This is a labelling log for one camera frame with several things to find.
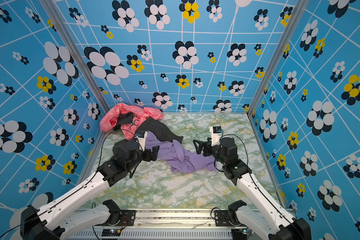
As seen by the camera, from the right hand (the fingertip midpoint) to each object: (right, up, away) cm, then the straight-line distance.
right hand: (201, 140), depth 76 cm
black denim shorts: (-32, +8, +26) cm, 42 cm away
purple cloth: (-11, -12, +11) cm, 19 cm away
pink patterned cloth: (-64, +13, +32) cm, 72 cm away
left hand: (-26, -2, 0) cm, 26 cm away
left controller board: (-45, -45, -4) cm, 64 cm away
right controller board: (+17, -44, -6) cm, 48 cm away
